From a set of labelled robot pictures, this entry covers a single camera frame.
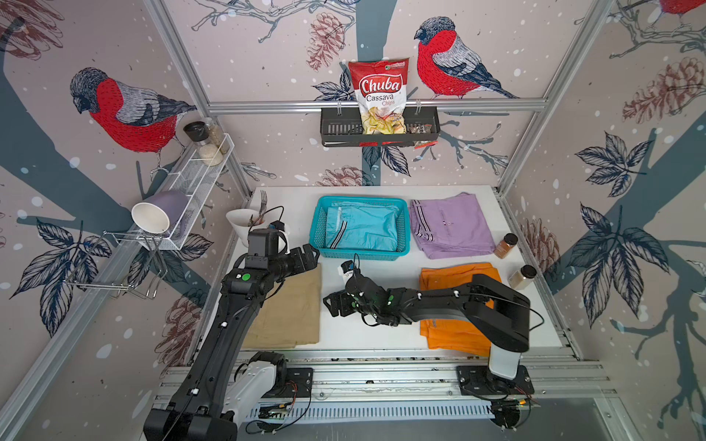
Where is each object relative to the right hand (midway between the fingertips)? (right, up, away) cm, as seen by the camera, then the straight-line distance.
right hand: (331, 298), depth 83 cm
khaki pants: (-13, -5, +1) cm, 14 cm away
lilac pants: (+46, +21, +24) cm, 56 cm away
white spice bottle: (+61, +6, +2) cm, 61 cm away
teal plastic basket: (-6, +19, +15) cm, 25 cm away
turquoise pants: (+9, +21, +20) cm, 31 cm away
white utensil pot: (-33, +24, +10) cm, 42 cm away
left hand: (-5, +16, -7) cm, 18 cm away
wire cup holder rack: (-43, +16, -25) cm, 52 cm away
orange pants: (+36, -8, -6) cm, 38 cm away
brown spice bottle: (+60, +15, +12) cm, 63 cm away
